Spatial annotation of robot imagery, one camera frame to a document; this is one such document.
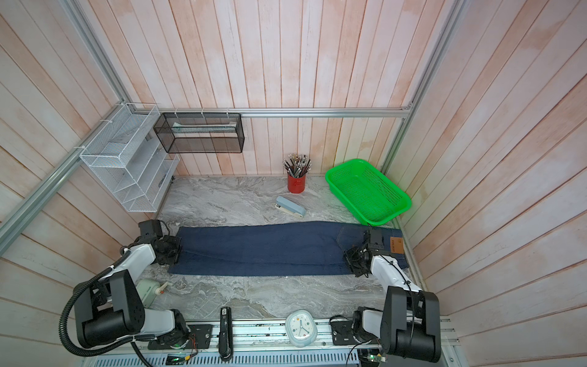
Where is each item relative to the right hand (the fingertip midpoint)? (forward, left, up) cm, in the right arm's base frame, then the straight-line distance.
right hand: (343, 255), depth 91 cm
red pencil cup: (+35, +19, +16) cm, 43 cm away
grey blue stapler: (+23, +24, +3) cm, 33 cm away
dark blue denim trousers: (+2, +23, -1) cm, 23 cm away
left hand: (+1, +64, +4) cm, 64 cm away
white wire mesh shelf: (+17, +76, +31) cm, 84 cm away
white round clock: (-27, +17, +2) cm, 32 cm away
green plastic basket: (+35, -17, -2) cm, 39 cm away
